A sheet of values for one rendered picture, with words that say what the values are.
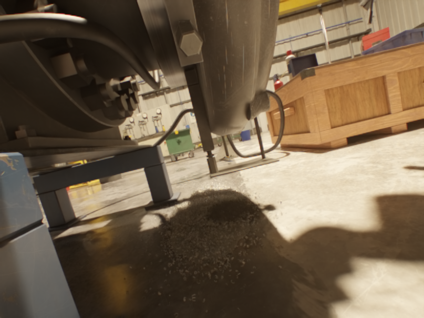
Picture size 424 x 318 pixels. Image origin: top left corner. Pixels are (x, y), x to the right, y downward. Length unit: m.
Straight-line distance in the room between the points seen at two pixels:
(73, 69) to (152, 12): 0.17
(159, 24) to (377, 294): 0.50
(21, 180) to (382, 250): 0.46
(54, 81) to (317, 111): 1.21
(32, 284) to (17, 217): 0.07
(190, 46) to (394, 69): 1.51
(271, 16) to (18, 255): 0.39
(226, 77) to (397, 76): 1.43
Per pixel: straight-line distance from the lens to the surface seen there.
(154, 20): 0.45
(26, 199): 0.28
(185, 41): 0.20
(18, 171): 0.28
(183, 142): 3.84
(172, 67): 0.50
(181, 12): 0.26
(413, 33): 1.99
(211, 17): 0.30
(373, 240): 0.42
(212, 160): 0.50
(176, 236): 0.54
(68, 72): 0.46
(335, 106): 1.42
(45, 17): 0.30
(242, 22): 0.30
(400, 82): 1.68
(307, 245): 0.41
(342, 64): 1.47
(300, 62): 1.58
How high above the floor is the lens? 0.21
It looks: 6 degrees down
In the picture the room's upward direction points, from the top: 14 degrees counter-clockwise
